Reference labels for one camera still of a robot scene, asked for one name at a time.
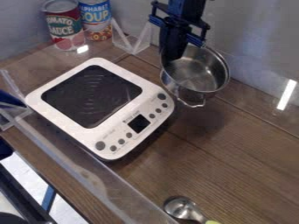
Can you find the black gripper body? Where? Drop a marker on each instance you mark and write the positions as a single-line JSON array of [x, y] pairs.
[[184, 12]]

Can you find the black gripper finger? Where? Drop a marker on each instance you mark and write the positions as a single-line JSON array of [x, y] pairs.
[[166, 43], [180, 42]]

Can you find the silver pot with handles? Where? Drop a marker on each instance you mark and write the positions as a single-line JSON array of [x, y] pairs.
[[195, 76]]

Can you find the white and black induction stove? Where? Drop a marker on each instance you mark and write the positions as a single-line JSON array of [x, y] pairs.
[[104, 106]]

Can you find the alphabet soup can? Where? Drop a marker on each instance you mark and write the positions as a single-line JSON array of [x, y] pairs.
[[95, 13]]

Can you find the tomato sauce can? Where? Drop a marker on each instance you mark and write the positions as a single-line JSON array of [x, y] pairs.
[[63, 20]]

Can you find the blue object at left edge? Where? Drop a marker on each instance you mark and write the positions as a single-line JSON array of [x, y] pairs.
[[8, 102]]

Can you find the clear acrylic front barrier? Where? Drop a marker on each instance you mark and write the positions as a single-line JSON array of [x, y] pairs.
[[102, 196]]

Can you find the clear acrylic corner bracket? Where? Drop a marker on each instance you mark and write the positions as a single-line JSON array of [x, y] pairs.
[[131, 44]]

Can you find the silver measuring spoon yellow handle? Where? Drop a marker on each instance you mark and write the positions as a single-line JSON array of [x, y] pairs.
[[182, 208]]

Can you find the black and blue table frame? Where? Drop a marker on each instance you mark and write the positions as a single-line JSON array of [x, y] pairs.
[[28, 211]]

